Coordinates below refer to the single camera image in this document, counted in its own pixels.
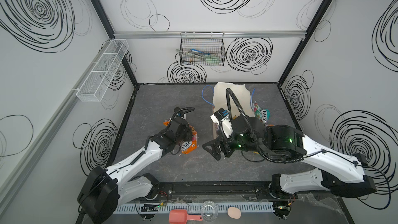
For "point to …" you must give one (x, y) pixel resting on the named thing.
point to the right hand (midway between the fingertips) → (208, 141)
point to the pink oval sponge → (233, 212)
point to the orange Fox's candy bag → (188, 146)
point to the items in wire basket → (205, 57)
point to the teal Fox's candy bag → (264, 115)
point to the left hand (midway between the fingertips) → (191, 129)
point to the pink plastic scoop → (181, 216)
